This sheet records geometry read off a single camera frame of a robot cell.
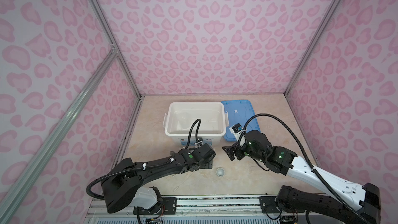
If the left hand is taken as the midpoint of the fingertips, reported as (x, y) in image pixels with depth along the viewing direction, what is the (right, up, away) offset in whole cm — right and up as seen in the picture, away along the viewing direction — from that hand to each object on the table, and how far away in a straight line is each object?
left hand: (206, 159), depth 83 cm
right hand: (+11, +11, -10) cm, 18 cm away
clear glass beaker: (-14, +19, +18) cm, 30 cm away
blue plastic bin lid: (+24, +25, +28) cm, 44 cm away
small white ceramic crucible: (+8, -7, 0) cm, 10 cm away
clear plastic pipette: (-15, -14, -4) cm, 21 cm away
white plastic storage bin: (+5, +21, +18) cm, 28 cm away
